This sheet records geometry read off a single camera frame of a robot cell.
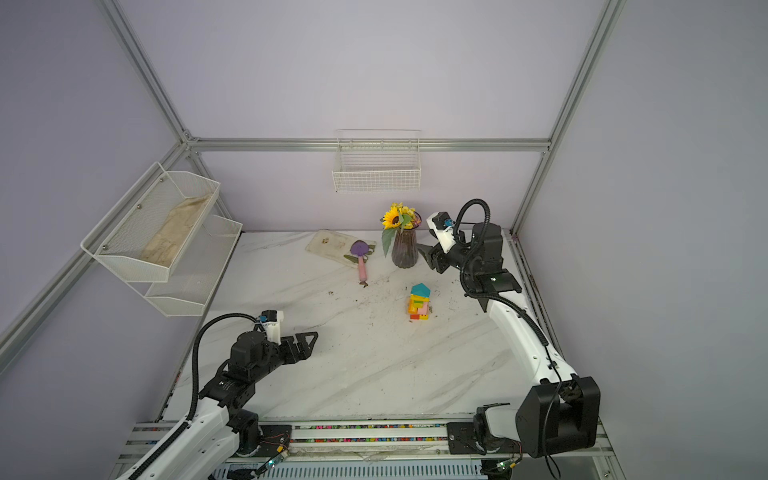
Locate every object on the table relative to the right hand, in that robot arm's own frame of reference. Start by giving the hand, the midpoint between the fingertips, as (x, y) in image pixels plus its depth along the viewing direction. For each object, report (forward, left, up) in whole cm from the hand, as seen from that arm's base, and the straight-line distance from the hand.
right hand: (425, 235), depth 75 cm
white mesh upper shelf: (-2, +72, +2) cm, 72 cm away
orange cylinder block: (-5, +3, -29) cm, 29 cm away
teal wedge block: (-4, 0, -19) cm, 19 cm away
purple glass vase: (+16, +5, -24) cm, 29 cm away
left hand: (-18, +33, -23) cm, 44 cm away
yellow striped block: (-6, -1, -32) cm, 32 cm away
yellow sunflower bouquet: (+15, +8, -7) cm, 18 cm away
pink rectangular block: (-6, -1, -29) cm, 29 cm away
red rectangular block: (-6, +2, -31) cm, 32 cm away
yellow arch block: (-4, +2, -23) cm, 24 cm away
